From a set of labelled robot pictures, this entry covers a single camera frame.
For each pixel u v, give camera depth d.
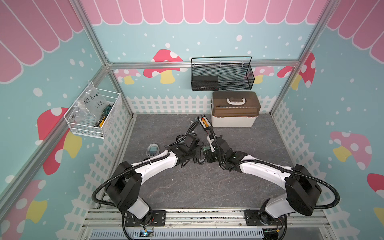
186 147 0.66
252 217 0.74
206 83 0.88
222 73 0.94
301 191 0.43
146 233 0.73
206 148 0.81
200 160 0.88
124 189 0.44
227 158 0.63
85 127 0.64
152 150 0.97
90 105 0.70
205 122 1.13
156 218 0.74
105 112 0.74
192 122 1.14
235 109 0.95
